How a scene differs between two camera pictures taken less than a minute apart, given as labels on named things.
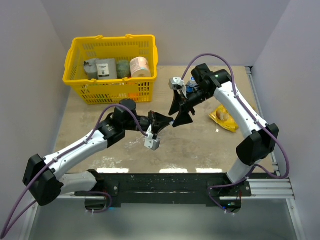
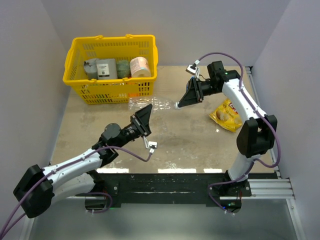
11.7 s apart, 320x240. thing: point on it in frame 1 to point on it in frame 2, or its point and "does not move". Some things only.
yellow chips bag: (222, 117) does not move
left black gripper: (157, 121) to (143, 116)
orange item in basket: (133, 95) does not move
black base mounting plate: (166, 188) does not move
